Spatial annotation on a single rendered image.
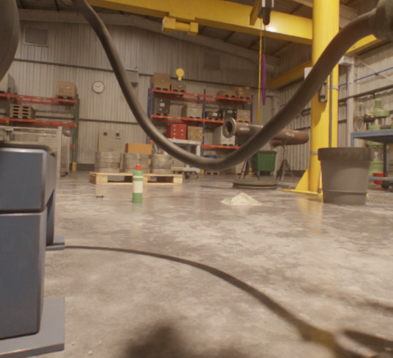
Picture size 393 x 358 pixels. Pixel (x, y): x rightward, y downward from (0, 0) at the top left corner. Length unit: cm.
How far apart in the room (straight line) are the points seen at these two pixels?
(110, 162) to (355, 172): 298
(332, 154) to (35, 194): 220
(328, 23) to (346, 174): 190
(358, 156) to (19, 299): 226
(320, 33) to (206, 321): 348
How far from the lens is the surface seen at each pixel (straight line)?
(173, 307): 55
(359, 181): 249
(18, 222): 44
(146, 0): 1219
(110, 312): 54
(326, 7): 387
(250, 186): 373
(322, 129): 346
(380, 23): 47
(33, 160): 44
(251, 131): 729
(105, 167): 428
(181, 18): 1217
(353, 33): 51
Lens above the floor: 23
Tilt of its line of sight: 1 degrees up
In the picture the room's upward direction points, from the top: 2 degrees clockwise
